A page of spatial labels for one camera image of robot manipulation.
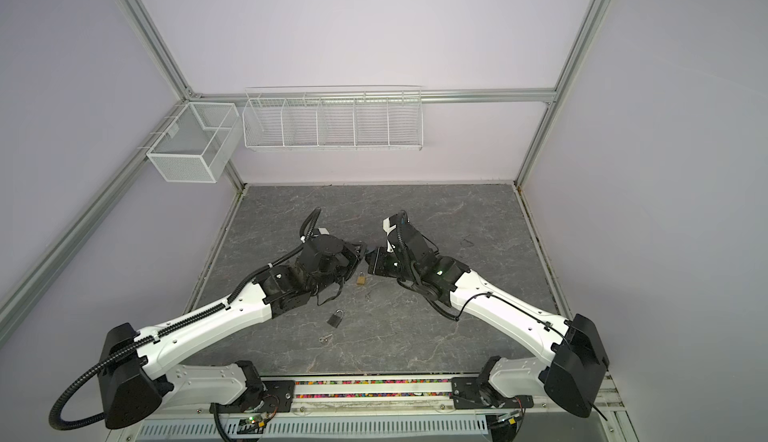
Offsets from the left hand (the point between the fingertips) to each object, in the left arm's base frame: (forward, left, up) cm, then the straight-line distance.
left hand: (371, 252), depth 74 cm
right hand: (-2, +2, -1) cm, 3 cm away
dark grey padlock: (-8, +12, -23) cm, 28 cm away
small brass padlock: (-7, +3, -1) cm, 7 cm away
